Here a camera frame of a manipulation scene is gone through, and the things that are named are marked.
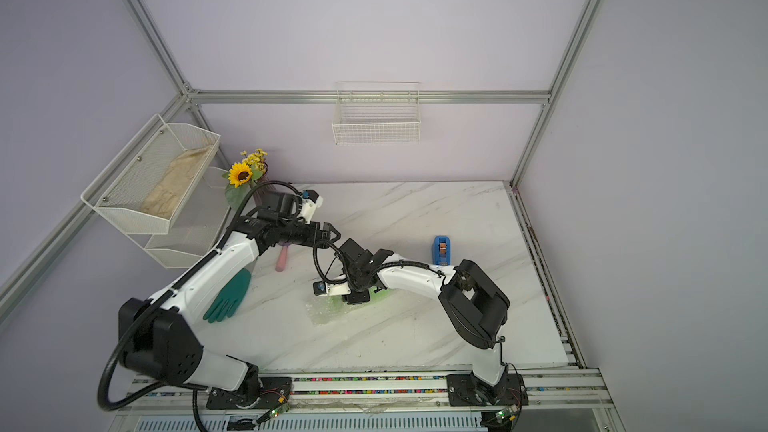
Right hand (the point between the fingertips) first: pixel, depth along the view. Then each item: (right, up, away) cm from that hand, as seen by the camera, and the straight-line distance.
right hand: (350, 288), depth 88 cm
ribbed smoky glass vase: (-31, +28, +14) cm, 44 cm away
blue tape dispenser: (+29, +10, +8) cm, 32 cm away
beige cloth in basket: (-47, +27, -11) cm, 55 cm away
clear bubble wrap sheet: (-4, -3, -9) cm, 11 cm away
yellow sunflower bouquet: (-34, +34, +3) cm, 48 cm away
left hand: (-6, +15, -4) cm, 17 cm away
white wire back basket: (+8, +55, +8) cm, 56 cm away
